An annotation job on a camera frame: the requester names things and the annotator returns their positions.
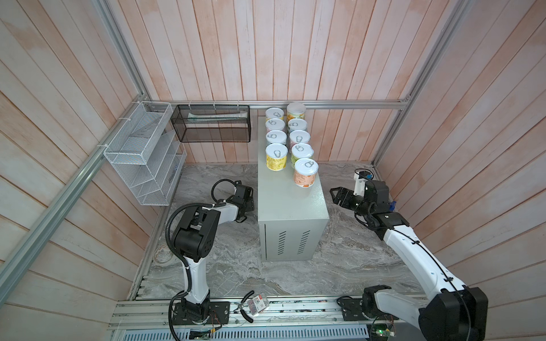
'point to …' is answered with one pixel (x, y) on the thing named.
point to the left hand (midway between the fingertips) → (244, 204)
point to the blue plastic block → (392, 206)
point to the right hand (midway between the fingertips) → (338, 191)
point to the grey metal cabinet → (293, 219)
